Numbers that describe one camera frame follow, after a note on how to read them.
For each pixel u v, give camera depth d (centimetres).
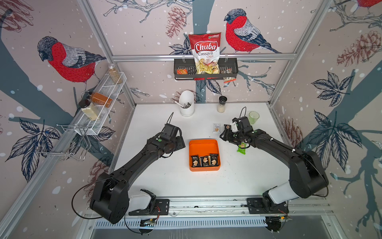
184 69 93
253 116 109
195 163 86
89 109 66
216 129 104
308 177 44
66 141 58
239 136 75
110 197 40
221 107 112
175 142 72
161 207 73
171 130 65
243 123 70
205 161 87
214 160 87
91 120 71
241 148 73
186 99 110
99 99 73
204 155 90
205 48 81
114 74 85
